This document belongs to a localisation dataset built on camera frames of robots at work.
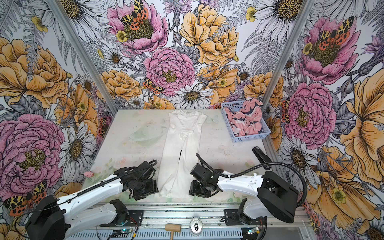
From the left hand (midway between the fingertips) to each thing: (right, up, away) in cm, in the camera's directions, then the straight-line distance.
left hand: (151, 197), depth 79 cm
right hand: (+22, -1, 0) cm, 22 cm away
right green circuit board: (+51, -12, -7) cm, 53 cm away
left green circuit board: (-12, -14, -6) cm, 19 cm away
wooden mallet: (+13, -10, -9) cm, 18 cm away
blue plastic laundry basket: (+71, +34, +24) cm, 82 cm away
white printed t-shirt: (+13, +19, +18) cm, 30 cm away
